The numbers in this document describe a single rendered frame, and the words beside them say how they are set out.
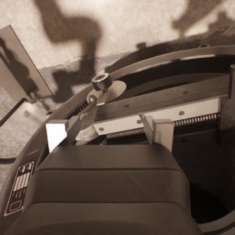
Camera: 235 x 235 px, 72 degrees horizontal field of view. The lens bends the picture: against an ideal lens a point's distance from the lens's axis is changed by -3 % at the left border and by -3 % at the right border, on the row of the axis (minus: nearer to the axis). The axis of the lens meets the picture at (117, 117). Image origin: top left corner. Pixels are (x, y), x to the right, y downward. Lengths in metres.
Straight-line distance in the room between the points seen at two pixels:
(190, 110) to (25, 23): 0.87
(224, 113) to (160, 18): 0.60
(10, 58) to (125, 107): 0.88
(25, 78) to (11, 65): 0.10
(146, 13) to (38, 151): 0.69
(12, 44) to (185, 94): 0.92
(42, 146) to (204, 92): 0.34
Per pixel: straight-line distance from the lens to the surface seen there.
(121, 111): 0.33
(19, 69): 1.11
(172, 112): 0.31
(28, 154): 0.41
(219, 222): 0.35
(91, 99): 0.40
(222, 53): 0.52
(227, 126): 0.35
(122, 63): 0.89
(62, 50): 0.95
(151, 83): 0.55
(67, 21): 0.90
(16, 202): 0.33
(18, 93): 1.22
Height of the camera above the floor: 0.83
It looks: 50 degrees down
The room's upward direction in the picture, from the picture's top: 170 degrees counter-clockwise
